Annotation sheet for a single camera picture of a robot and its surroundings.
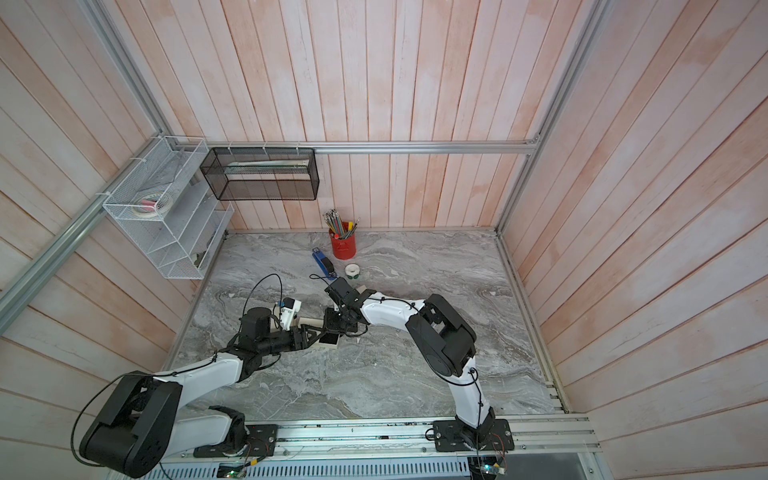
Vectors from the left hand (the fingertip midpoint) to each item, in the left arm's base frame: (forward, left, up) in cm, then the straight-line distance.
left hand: (320, 336), depth 85 cm
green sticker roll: (+27, -7, -4) cm, 28 cm away
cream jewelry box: (0, -2, -3) cm, 3 cm away
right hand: (+5, 0, -4) cm, 6 cm away
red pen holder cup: (+33, -5, +3) cm, 34 cm away
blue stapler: (+29, +2, -2) cm, 29 cm away
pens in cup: (+38, -2, +7) cm, 39 cm away
